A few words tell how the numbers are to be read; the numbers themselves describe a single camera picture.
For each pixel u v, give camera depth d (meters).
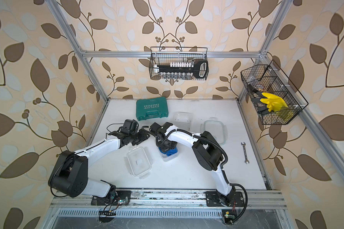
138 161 0.87
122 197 0.74
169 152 0.85
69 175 0.43
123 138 0.65
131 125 0.71
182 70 0.85
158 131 0.67
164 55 0.91
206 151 0.51
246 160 0.87
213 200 0.72
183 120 1.08
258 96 0.73
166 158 0.83
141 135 0.81
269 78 0.80
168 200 0.75
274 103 0.69
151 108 1.09
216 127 1.03
